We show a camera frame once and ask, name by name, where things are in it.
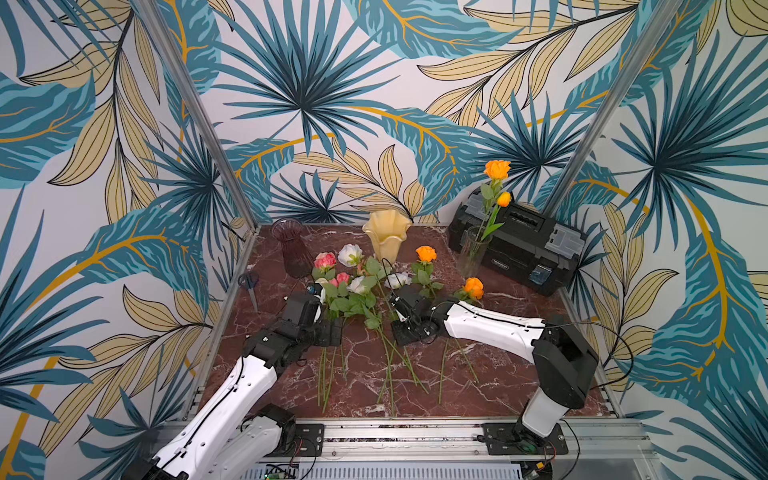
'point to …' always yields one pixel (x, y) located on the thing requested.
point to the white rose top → (351, 255)
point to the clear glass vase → (473, 250)
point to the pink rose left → (324, 266)
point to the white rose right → (393, 281)
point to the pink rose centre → (340, 278)
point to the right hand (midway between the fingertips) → (397, 333)
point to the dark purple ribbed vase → (298, 261)
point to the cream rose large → (324, 282)
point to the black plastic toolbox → (527, 245)
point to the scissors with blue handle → (250, 280)
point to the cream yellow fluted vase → (387, 230)
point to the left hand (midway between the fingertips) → (325, 328)
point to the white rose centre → (356, 285)
